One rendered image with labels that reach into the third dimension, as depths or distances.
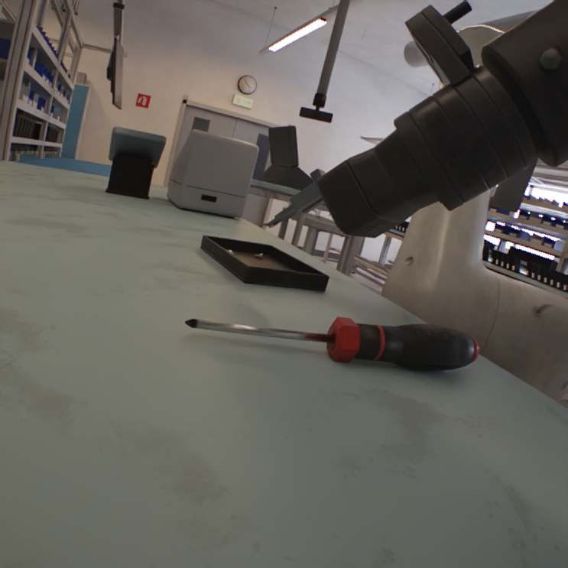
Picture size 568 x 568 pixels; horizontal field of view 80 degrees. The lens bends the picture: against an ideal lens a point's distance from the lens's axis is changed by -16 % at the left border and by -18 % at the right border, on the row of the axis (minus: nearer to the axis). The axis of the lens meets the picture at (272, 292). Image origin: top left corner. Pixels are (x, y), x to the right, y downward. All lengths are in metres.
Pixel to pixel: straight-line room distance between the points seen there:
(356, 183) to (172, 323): 0.14
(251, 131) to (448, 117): 6.62
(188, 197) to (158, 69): 5.89
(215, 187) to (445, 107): 0.53
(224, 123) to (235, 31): 1.54
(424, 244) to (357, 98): 7.27
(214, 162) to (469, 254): 0.45
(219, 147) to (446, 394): 0.60
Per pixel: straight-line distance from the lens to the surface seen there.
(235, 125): 6.76
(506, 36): 0.28
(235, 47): 6.89
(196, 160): 0.71
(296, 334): 0.20
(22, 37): 2.58
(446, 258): 0.50
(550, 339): 0.53
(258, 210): 6.97
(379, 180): 0.26
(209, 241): 0.38
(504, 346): 0.51
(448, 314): 0.48
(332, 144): 7.41
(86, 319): 0.20
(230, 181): 0.73
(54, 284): 0.24
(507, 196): 4.20
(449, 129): 0.25
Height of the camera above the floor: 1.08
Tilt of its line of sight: 15 degrees down
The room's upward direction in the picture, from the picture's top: 14 degrees clockwise
